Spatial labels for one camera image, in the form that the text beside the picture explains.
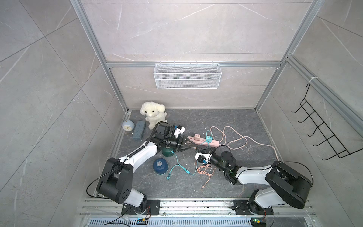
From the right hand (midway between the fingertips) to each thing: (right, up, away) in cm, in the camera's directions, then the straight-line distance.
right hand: (199, 145), depth 80 cm
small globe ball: (-49, +11, +21) cm, 55 cm away
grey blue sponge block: (-43, +7, +24) cm, 50 cm away
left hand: (-4, +1, -3) cm, 5 cm away
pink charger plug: (0, +3, +15) cm, 15 cm away
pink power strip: (+5, 0, +17) cm, 18 cm away
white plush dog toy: (-29, +19, +16) cm, 39 cm away
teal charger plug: (+8, +2, +14) cm, 16 cm away
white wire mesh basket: (-7, +46, +20) cm, 51 cm away
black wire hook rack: (+59, +2, -19) cm, 62 cm away
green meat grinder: (-19, -5, +4) cm, 20 cm away
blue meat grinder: (-22, -12, -2) cm, 25 cm away
